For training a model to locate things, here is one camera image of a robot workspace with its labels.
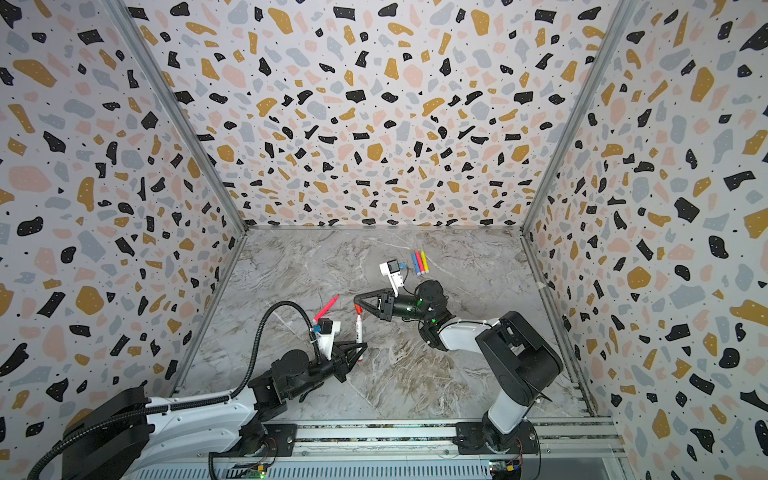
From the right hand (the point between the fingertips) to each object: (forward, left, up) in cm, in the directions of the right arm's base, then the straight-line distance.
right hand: (352, 301), depth 73 cm
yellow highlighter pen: (+31, -20, -24) cm, 44 cm away
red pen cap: (0, -1, -3) cm, 3 cm away
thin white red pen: (-4, -1, -6) cm, 8 cm away
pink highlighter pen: (+31, -18, -24) cm, 43 cm away
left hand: (-7, -3, -8) cm, 11 cm away
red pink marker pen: (+11, +13, -24) cm, 29 cm away
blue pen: (+30, -16, -24) cm, 42 cm away
